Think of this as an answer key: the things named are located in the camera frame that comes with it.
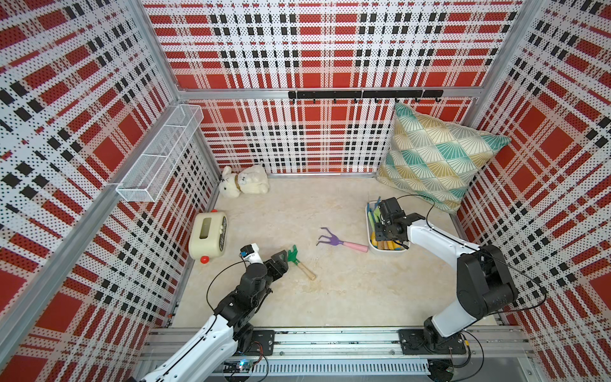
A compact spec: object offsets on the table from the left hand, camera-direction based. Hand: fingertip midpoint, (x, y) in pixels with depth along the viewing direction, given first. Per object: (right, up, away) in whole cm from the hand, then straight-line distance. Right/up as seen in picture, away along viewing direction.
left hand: (284, 255), depth 83 cm
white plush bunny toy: (-18, +29, +22) cm, 40 cm away
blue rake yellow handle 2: (+37, +5, -5) cm, 37 cm away
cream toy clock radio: (-30, +6, +5) cm, 31 cm away
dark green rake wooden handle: (+2, -3, +10) cm, 10 cm away
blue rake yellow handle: (+32, +8, +2) cm, 33 cm away
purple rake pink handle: (+19, +3, +13) cm, 23 cm away
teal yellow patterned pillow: (+57, +35, +8) cm, 67 cm away
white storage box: (+37, +2, +8) cm, 38 cm away
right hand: (+39, +8, +8) cm, 40 cm away
